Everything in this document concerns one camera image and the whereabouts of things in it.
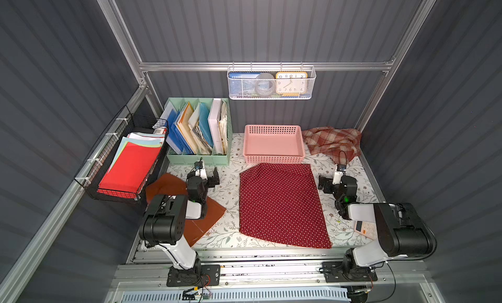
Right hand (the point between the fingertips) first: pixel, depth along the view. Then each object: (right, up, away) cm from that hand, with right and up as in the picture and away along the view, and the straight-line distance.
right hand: (335, 176), depth 94 cm
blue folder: (-81, +20, +5) cm, 84 cm away
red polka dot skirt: (-27, -12, -2) cm, 30 cm away
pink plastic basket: (-28, +17, +24) cm, 40 cm away
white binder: (-59, +23, +2) cm, 64 cm away
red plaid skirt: (+8, +16, +13) cm, 22 cm away
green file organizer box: (-67, +23, +3) cm, 71 cm away
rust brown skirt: (-65, -22, -10) cm, 70 cm away
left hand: (-64, +4, -1) cm, 64 cm away
